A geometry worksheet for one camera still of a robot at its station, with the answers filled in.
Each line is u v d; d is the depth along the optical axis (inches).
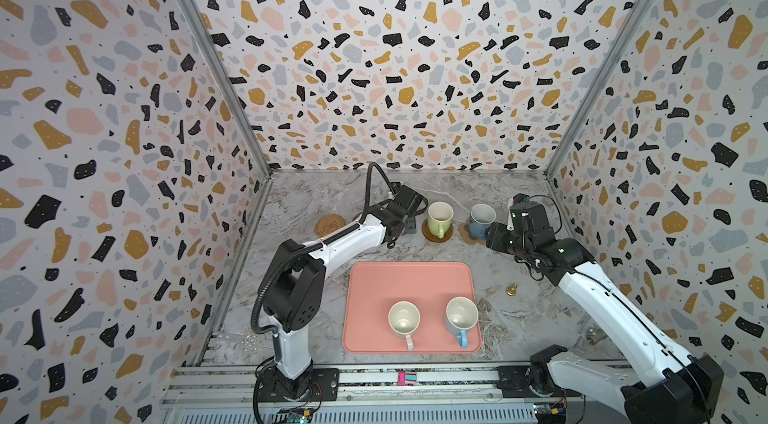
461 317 33.1
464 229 40.8
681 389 14.8
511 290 34.9
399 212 27.5
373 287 35.8
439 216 39.5
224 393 28.4
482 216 39.7
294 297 18.6
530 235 22.7
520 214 22.8
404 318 32.7
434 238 39.6
